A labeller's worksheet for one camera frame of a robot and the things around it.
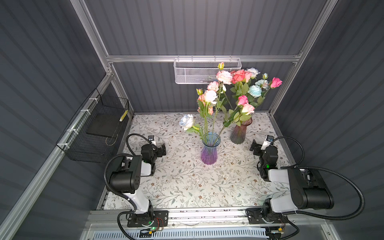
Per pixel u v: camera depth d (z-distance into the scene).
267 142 0.79
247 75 0.78
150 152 0.75
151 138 0.84
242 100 0.69
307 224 0.72
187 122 0.63
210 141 0.84
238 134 0.98
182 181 0.87
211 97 0.67
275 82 0.75
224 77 0.65
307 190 0.46
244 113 0.67
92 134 0.73
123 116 0.82
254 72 0.81
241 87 0.79
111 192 0.46
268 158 0.70
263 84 0.80
